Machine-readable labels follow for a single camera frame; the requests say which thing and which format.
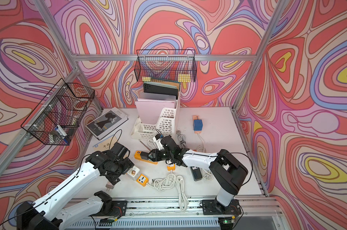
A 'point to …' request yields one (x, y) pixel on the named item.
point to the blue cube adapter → (198, 125)
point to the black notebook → (153, 89)
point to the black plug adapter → (144, 155)
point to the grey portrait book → (112, 118)
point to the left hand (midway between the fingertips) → (131, 171)
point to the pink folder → (150, 110)
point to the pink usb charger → (109, 185)
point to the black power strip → (196, 173)
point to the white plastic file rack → (167, 124)
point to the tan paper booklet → (106, 144)
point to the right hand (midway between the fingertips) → (150, 159)
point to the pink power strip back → (195, 117)
